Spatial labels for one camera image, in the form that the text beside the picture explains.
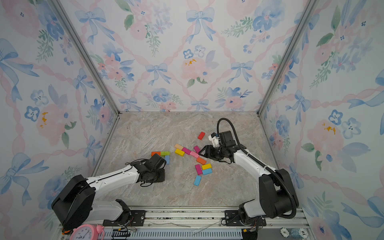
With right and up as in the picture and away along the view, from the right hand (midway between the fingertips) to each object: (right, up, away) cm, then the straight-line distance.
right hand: (203, 153), depth 85 cm
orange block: (-32, -2, +12) cm, 35 cm away
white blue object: (+41, -32, -19) cm, 55 cm away
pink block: (-4, -3, +10) cm, 11 cm away
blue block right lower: (+2, -12, +4) cm, 13 cm away
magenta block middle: (-10, -1, +13) cm, 16 cm away
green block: (-24, -2, +12) cm, 27 cm away
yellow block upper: (-15, -1, +12) cm, 19 cm away
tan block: (-17, +2, +15) cm, 23 cm away
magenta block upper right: (-4, +1, +14) cm, 14 cm away
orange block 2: (-1, -6, +10) cm, 12 cm away
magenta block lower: (-3, -10, +5) cm, 12 cm away
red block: (-1, +9, +21) cm, 23 cm away
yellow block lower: (+2, -9, +7) cm, 11 cm away
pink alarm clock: (-55, -33, -17) cm, 66 cm away
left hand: (-22, -14, +2) cm, 26 cm away
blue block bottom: (-3, -16, +1) cm, 16 cm away
